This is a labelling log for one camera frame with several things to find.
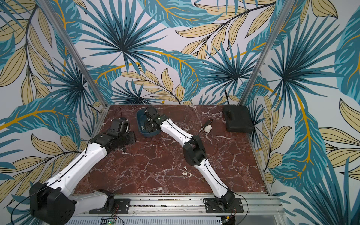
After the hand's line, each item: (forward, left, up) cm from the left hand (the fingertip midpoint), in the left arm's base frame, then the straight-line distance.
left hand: (133, 138), depth 81 cm
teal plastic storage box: (+27, +3, -14) cm, 30 cm away
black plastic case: (+24, -71, -9) cm, 75 cm away
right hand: (+16, -5, -7) cm, 18 cm away
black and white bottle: (+18, -47, -14) cm, 53 cm away
